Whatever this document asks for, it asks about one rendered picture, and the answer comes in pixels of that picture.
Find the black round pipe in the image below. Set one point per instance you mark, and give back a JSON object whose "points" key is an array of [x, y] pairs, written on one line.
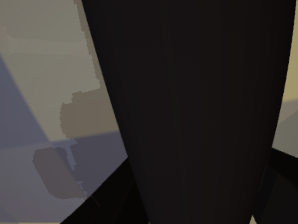
{"points": [[196, 87]]}

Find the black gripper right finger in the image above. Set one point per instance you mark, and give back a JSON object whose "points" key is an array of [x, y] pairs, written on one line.
{"points": [[278, 198]]}

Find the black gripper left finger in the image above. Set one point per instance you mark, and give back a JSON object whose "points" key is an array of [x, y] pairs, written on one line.
{"points": [[116, 201]]}

